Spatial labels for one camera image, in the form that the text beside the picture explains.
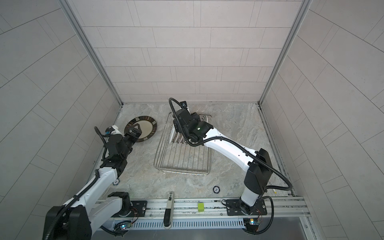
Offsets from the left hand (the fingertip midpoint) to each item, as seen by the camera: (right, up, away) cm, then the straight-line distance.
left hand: (138, 126), depth 82 cm
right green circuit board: (+59, -43, -14) cm, 74 cm away
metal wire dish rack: (+19, -17, +5) cm, 26 cm away
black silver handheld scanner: (+20, -39, -18) cm, 48 cm away
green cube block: (+35, -38, -11) cm, 53 cm away
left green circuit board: (0, -42, -17) cm, 46 cm away
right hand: (+25, +4, -3) cm, 26 cm away
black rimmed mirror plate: (-2, -2, +19) cm, 20 cm away
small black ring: (+43, -33, -5) cm, 54 cm away
